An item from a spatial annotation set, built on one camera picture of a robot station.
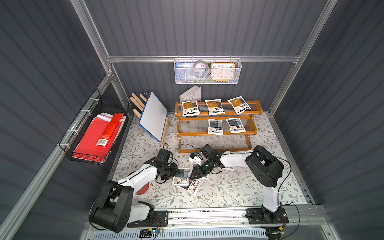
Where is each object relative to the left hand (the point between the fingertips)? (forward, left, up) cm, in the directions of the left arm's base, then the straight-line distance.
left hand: (178, 173), depth 87 cm
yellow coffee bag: (+25, -8, +29) cm, 39 cm away
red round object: (-9, +19, -2) cm, 21 cm away
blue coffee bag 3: (-3, -2, +1) cm, 4 cm away
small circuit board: (-28, +14, -4) cm, 32 cm away
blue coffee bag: (+24, -35, +15) cm, 45 cm away
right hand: (-4, -8, 0) cm, 9 cm away
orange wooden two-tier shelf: (+20, -31, +14) cm, 39 cm away
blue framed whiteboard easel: (+41, +21, +7) cm, 47 cm away
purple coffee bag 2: (+4, -31, -2) cm, 32 cm away
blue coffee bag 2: (+24, -22, +14) cm, 36 cm away
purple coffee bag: (-7, -9, -1) cm, 11 cm away
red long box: (+5, +33, +27) cm, 43 cm away
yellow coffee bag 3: (+27, -35, +29) cm, 53 cm away
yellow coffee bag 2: (+26, -21, +29) cm, 44 cm away
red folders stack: (+1, +40, +26) cm, 48 cm away
